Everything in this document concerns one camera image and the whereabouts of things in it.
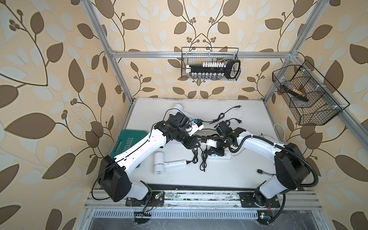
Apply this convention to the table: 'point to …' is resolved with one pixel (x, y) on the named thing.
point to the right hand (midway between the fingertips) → (211, 149)
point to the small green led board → (156, 196)
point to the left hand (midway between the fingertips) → (196, 141)
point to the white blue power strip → (227, 155)
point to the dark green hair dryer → (223, 130)
